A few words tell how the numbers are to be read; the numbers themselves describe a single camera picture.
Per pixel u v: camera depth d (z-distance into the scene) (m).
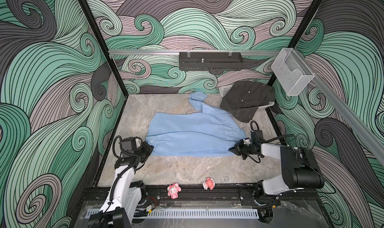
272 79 1.11
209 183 0.76
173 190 0.73
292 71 0.79
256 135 0.75
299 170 0.44
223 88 1.14
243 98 1.12
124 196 0.47
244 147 0.81
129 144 0.64
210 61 0.98
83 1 0.73
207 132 0.96
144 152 0.73
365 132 0.53
